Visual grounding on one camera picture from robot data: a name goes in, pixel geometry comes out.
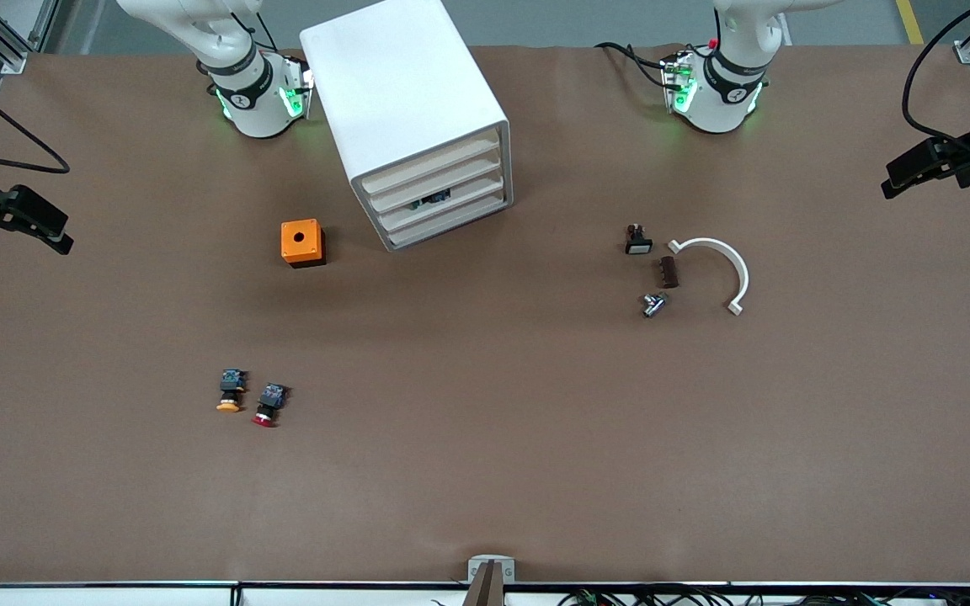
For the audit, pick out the silver key switch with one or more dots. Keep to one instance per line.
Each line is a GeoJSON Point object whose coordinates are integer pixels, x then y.
{"type": "Point", "coordinates": [654, 305]}

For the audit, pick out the black white rectangular switch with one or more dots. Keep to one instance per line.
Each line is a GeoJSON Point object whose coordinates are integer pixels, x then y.
{"type": "Point", "coordinates": [638, 242]}

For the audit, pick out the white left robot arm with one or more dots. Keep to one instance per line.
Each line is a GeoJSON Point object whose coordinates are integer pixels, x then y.
{"type": "Point", "coordinates": [716, 105]}

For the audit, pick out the yellow push button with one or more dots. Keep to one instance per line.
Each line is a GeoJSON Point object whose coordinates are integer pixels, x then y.
{"type": "Point", "coordinates": [231, 391]}

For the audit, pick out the red push button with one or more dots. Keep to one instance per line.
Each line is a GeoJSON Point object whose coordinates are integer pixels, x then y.
{"type": "Point", "coordinates": [269, 404]}

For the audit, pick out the white plastic drawer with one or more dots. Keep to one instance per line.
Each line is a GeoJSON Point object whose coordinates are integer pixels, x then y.
{"type": "Point", "coordinates": [468, 170]}
{"type": "Point", "coordinates": [451, 220]}
{"type": "Point", "coordinates": [430, 163]}
{"type": "Point", "coordinates": [477, 188]}

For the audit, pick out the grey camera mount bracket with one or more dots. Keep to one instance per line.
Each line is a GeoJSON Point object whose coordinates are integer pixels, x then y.
{"type": "Point", "coordinates": [477, 566]}

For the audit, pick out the orange button enclosure box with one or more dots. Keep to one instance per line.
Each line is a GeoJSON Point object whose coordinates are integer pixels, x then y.
{"type": "Point", "coordinates": [300, 240]}

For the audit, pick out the white curved bracket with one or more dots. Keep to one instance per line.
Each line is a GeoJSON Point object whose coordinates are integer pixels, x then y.
{"type": "Point", "coordinates": [734, 261]}

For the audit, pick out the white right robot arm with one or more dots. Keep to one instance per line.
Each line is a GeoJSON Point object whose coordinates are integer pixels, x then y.
{"type": "Point", "coordinates": [253, 105]}

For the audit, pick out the brown camera pole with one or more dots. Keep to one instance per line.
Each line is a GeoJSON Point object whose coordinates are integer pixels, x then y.
{"type": "Point", "coordinates": [485, 589]}

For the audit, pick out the white drawer cabinet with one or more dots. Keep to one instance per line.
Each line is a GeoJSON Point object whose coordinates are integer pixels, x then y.
{"type": "Point", "coordinates": [392, 76]}

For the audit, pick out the brown terminal block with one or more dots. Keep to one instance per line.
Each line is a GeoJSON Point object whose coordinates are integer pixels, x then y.
{"type": "Point", "coordinates": [669, 273]}

